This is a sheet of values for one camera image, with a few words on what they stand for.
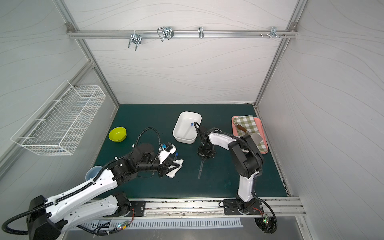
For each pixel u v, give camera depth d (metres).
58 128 0.68
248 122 1.08
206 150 0.79
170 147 0.62
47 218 0.39
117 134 1.01
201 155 0.83
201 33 0.78
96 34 0.80
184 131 1.04
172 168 0.68
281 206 0.76
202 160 0.89
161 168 0.61
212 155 0.82
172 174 0.70
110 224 0.71
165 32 0.77
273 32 0.76
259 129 1.05
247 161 0.49
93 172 0.80
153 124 1.09
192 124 1.08
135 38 0.79
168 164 0.64
